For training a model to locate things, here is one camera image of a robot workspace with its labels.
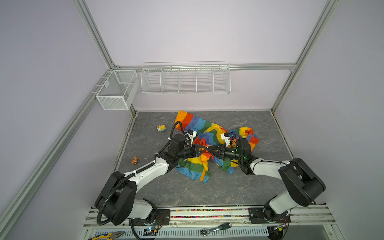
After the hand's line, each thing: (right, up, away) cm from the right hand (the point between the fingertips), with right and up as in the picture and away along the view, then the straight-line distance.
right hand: (207, 150), depth 80 cm
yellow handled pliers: (-47, -38, -12) cm, 61 cm away
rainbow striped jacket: (+2, +4, +11) cm, 12 cm away
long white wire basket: (-13, +45, +18) cm, 50 cm away
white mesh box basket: (-59, +36, +21) cm, 73 cm away
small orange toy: (-45, -9, +12) cm, 47 cm away
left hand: (0, 0, -1) cm, 1 cm away
